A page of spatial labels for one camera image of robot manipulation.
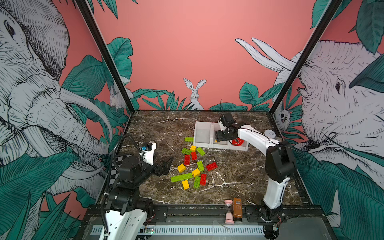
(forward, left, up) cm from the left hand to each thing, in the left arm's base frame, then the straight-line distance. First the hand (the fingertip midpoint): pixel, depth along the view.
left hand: (165, 154), depth 68 cm
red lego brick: (+3, -24, -24) cm, 34 cm away
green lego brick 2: (+14, -8, -24) cm, 29 cm away
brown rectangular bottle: (-21, -34, -21) cm, 45 cm away
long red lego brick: (+8, -9, -24) cm, 27 cm away
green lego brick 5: (-5, -15, -25) cm, 29 cm away
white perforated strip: (-28, -13, -25) cm, 40 cm away
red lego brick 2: (-5, -18, -23) cm, 30 cm away
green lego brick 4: (+4, -17, -24) cm, 30 cm away
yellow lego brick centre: (-1, -14, -23) cm, 27 cm away
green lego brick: (+24, -11, -25) cm, 36 cm away
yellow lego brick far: (+15, -13, -22) cm, 30 cm away
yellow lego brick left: (+3, -6, -23) cm, 24 cm away
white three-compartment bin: (+26, -22, -25) cm, 42 cm away
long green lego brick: (-2, -6, -25) cm, 25 cm away
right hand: (+20, -30, -15) cm, 39 cm away
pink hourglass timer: (-23, -30, -23) cm, 44 cm away
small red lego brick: (+11, -14, -25) cm, 30 cm away
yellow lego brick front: (-7, -8, -23) cm, 26 cm away
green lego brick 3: (+14, -19, -26) cm, 35 cm away
